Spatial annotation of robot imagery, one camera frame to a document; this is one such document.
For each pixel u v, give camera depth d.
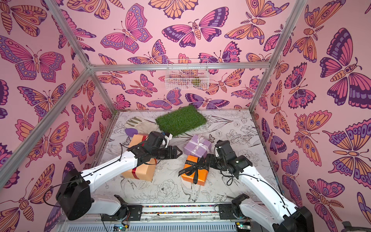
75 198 0.41
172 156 0.70
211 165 0.69
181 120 1.10
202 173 0.80
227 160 0.59
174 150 0.73
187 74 0.95
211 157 0.70
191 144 0.92
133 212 0.74
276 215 0.41
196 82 0.94
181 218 0.73
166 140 0.66
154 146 0.64
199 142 0.92
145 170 0.77
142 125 1.11
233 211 0.72
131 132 1.07
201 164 0.82
